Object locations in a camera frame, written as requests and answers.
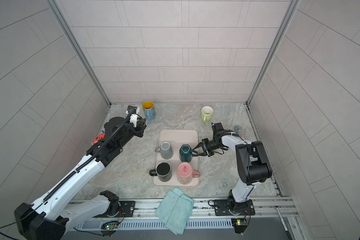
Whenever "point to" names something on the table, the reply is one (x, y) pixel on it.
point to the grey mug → (166, 150)
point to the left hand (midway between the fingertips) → (146, 116)
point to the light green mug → (206, 112)
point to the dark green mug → (186, 153)
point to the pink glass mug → (185, 173)
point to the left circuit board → (109, 228)
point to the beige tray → (177, 137)
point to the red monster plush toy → (98, 137)
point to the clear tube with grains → (239, 130)
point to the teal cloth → (175, 210)
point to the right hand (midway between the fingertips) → (194, 148)
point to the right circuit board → (239, 224)
